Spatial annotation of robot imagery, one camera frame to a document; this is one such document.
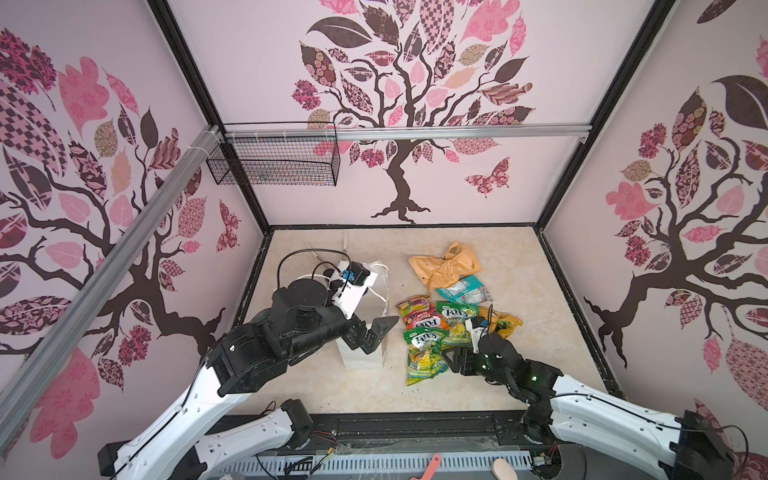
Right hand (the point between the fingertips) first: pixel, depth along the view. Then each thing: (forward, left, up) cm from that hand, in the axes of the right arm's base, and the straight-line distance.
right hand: (448, 350), depth 80 cm
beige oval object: (-27, -10, -5) cm, 29 cm away
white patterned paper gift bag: (+4, +20, +18) cm, 27 cm away
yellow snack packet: (+8, -18, -1) cm, 20 cm away
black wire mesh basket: (+56, +51, +27) cm, 81 cm away
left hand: (-2, +18, +28) cm, 33 cm away
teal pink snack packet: (+22, -10, -4) cm, 24 cm away
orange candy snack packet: (+13, +7, -3) cm, 15 cm away
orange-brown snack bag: (+28, -3, -2) cm, 28 cm away
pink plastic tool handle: (-26, +7, -6) cm, 27 cm away
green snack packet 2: (-1, +6, -2) cm, 7 cm away
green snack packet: (+12, -4, -3) cm, 13 cm away
